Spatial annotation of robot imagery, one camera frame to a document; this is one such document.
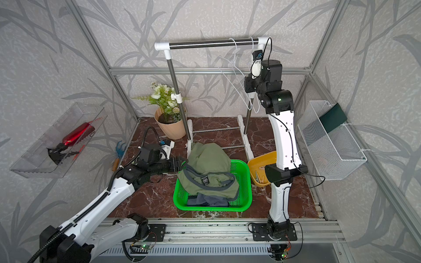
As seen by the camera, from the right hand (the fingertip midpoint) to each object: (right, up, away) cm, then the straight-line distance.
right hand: (249, 73), depth 69 cm
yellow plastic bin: (+9, -45, +25) cm, 53 cm away
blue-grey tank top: (-22, -58, +10) cm, 63 cm away
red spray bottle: (-74, -33, -7) cm, 81 cm away
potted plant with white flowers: (-45, -15, +31) cm, 57 cm away
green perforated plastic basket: (-1, -61, +13) cm, 62 cm away
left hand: (-30, -39, +8) cm, 50 cm away
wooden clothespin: (+10, -52, +19) cm, 57 cm away
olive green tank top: (-19, -45, +13) cm, 51 cm away
